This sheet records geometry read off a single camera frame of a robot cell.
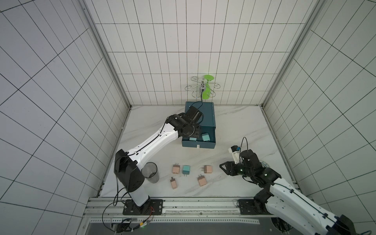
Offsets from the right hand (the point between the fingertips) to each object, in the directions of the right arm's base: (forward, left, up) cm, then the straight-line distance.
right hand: (218, 166), depth 79 cm
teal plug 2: (+11, +16, +9) cm, 22 cm away
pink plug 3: (-9, +24, -5) cm, 26 cm away
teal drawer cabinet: (+32, +7, +14) cm, 35 cm away
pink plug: (0, +24, -7) cm, 25 cm away
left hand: (+12, +15, +12) cm, 23 cm away
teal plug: (+13, +8, +9) cm, 18 cm away
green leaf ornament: (+46, +7, +15) cm, 49 cm away
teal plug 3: (0, +18, -8) cm, 20 cm away
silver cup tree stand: (+43, +11, +20) cm, 49 cm away
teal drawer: (+7, +11, +11) cm, 17 cm away
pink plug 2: (+1, +5, -7) cm, 8 cm away
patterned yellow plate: (+5, -28, -5) cm, 29 cm away
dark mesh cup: (-4, +38, -2) cm, 39 cm away
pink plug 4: (-6, +9, -7) cm, 13 cm away
